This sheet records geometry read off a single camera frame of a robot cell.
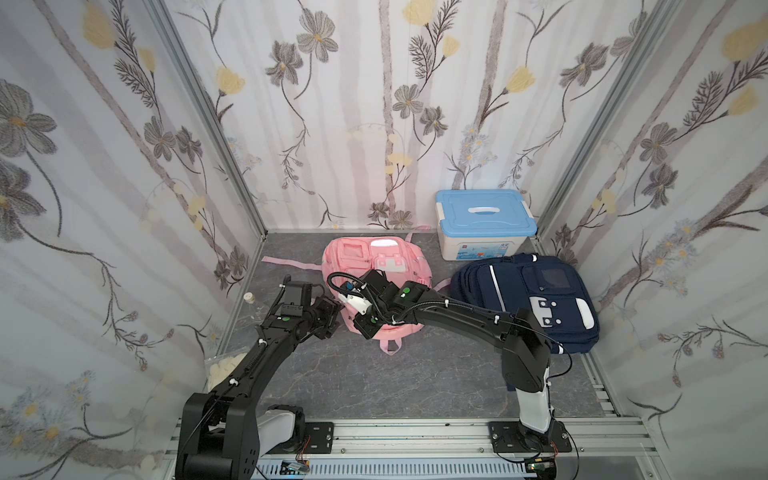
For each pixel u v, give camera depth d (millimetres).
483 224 1003
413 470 702
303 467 703
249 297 882
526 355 476
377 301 628
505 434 747
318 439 735
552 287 989
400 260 1041
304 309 690
